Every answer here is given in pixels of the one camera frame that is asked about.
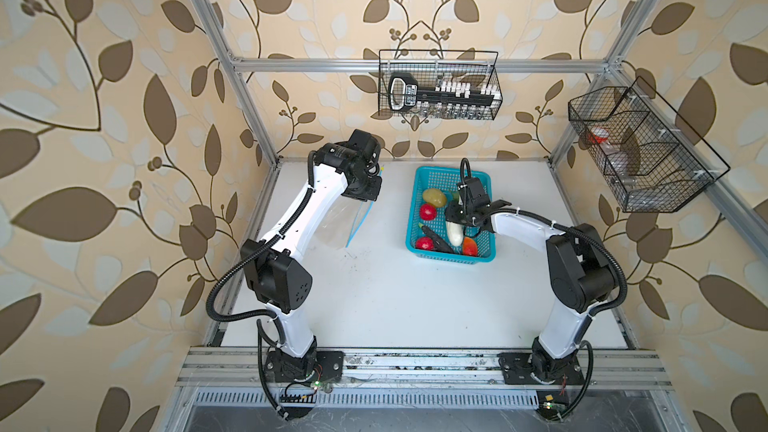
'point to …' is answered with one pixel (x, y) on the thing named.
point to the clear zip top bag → (340, 220)
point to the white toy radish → (455, 232)
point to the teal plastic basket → (477, 247)
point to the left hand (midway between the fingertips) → (371, 190)
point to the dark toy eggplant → (438, 242)
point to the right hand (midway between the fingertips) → (451, 214)
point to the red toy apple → (425, 243)
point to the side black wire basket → (652, 161)
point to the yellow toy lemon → (434, 196)
